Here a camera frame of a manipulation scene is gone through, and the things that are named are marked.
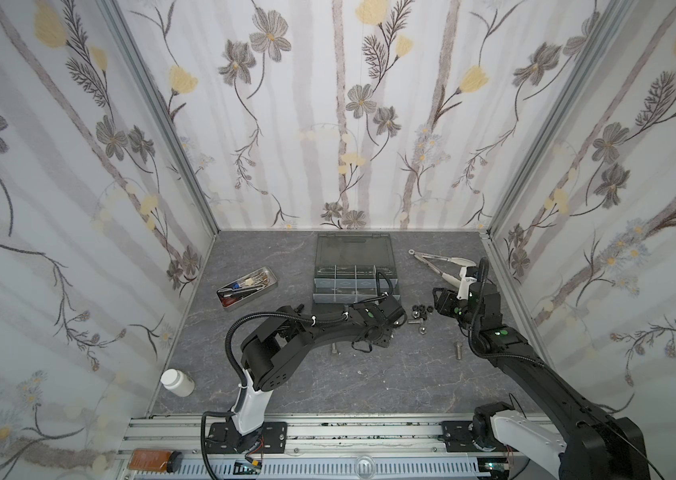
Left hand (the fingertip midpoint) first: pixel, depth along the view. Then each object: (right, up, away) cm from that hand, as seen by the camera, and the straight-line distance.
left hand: (378, 329), depth 91 cm
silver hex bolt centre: (-14, -5, -3) cm, 15 cm away
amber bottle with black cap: (-54, -24, -24) cm, 64 cm away
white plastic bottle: (-53, -10, -16) cm, 56 cm away
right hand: (+16, +15, -8) cm, 23 cm away
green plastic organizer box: (-8, +19, +11) cm, 23 cm away
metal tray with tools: (-44, +12, +10) cm, 47 cm away
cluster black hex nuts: (+15, +4, +7) cm, 17 cm away
